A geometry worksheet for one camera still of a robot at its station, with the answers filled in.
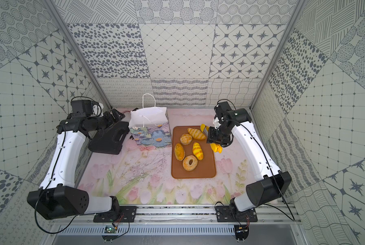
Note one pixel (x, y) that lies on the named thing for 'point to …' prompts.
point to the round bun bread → (186, 139)
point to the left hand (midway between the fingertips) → (123, 119)
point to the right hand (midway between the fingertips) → (212, 144)
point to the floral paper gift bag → (149, 125)
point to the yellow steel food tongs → (216, 147)
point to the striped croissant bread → (196, 133)
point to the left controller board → (109, 229)
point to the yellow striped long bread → (198, 151)
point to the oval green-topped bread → (179, 152)
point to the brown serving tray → (206, 169)
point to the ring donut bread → (190, 163)
